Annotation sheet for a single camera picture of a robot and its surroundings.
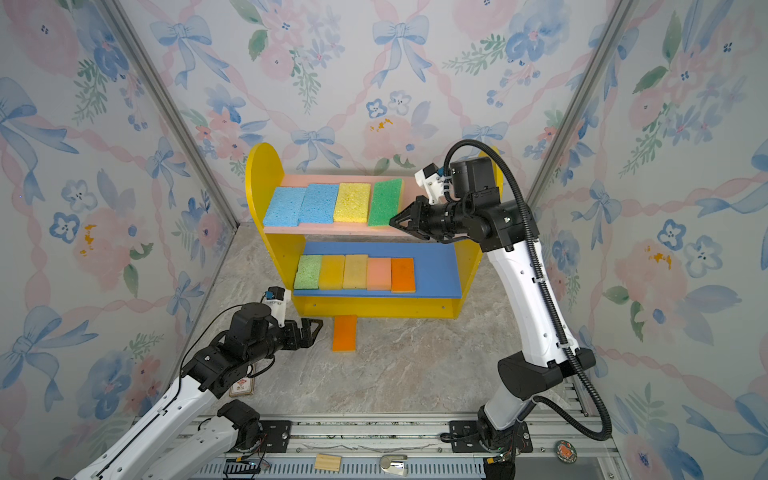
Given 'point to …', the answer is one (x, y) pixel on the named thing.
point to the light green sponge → (307, 276)
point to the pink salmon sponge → (379, 274)
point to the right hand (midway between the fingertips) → (392, 220)
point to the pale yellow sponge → (355, 271)
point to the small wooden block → (328, 462)
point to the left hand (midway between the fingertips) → (309, 320)
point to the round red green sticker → (566, 451)
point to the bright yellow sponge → (332, 270)
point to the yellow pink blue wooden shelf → (340, 254)
